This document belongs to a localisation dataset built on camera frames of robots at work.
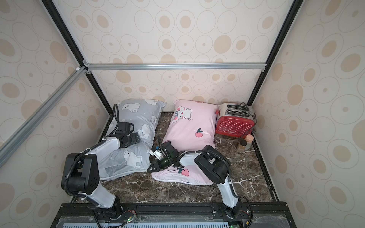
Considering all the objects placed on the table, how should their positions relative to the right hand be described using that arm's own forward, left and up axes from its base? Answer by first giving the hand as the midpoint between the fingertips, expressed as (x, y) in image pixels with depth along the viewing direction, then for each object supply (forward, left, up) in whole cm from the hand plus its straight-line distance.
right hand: (154, 168), depth 85 cm
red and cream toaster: (+32, -51, +11) cm, 61 cm away
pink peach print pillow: (+27, -21, +6) cm, 35 cm away
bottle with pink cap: (+21, -59, +5) cm, 63 cm away
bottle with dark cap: (+16, -54, +2) cm, 56 cm away
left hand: (+19, +15, +5) cm, 25 cm away
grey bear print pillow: (+33, +12, +11) cm, 37 cm away
